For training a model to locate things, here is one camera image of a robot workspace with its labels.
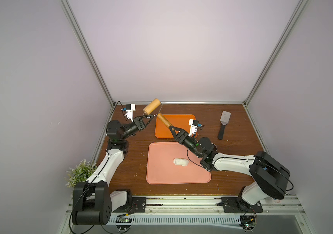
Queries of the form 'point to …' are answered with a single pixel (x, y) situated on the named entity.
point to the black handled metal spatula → (224, 120)
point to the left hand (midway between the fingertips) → (154, 118)
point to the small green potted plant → (80, 173)
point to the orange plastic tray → (179, 121)
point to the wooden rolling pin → (151, 107)
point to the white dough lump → (180, 161)
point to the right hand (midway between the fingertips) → (172, 126)
